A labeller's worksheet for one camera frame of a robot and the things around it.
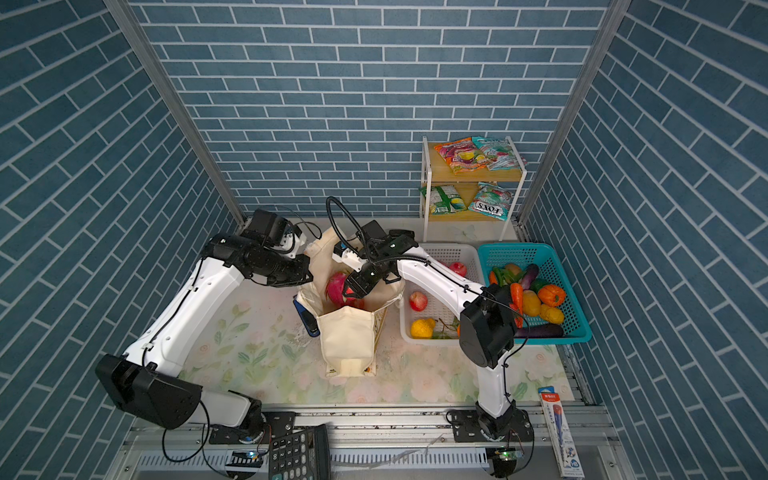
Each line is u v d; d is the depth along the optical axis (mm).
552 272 963
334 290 861
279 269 620
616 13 707
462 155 889
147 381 381
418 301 912
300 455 681
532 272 1019
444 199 1019
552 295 887
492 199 1023
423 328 848
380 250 653
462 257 1010
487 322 483
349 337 707
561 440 709
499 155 891
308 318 886
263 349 869
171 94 841
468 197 1073
